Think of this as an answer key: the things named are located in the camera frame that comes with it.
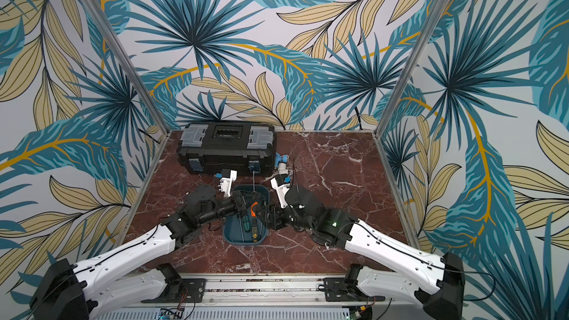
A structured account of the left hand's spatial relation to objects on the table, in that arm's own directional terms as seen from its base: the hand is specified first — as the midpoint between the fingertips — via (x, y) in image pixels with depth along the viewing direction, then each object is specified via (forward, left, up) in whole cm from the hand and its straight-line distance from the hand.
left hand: (259, 199), depth 72 cm
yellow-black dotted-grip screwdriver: (-5, +3, -18) cm, 19 cm away
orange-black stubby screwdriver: (-3, +1, +1) cm, 3 cm away
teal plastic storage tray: (-4, +12, -20) cm, 24 cm away
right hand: (-5, -1, +2) cm, 6 cm away
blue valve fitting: (+30, -6, -19) cm, 36 cm away
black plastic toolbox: (+24, +23, -3) cm, 33 cm away
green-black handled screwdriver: (-2, +7, -18) cm, 20 cm away
